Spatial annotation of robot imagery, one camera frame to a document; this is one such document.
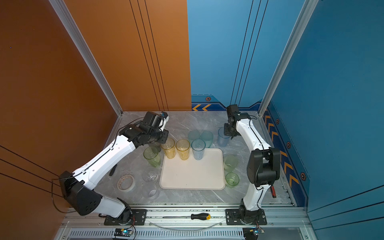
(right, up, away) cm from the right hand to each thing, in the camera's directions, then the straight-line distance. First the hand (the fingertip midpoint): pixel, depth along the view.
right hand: (229, 132), depth 91 cm
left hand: (-37, +1, -12) cm, 38 cm away
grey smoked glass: (-44, -8, -4) cm, 45 cm away
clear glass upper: (-47, -25, -6) cm, 54 cm away
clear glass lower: (-46, -32, -10) cm, 57 cm away
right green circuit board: (+6, -47, -21) cm, 52 cm away
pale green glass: (+1, -18, 0) cm, 18 cm away
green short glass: (0, -26, -6) cm, 27 cm away
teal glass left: (-22, -2, +4) cm, 23 cm away
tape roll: (-61, -29, -6) cm, 68 cm away
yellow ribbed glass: (-37, -9, -2) cm, 38 cm away
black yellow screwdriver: (-16, -40, -19) cm, 47 cm away
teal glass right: (-13, -3, +4) cm, 14 cm away
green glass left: (-47, -14, -2) cm, 49 cm away
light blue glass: (-19, -9, +1) cm, 21 cm away
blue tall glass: (-4, -4, 0) cm, 6 cm away
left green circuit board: (-55, -47, -20) cm, 75 cm away
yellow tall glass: (-28, -8, -5) cm, 30 cm away
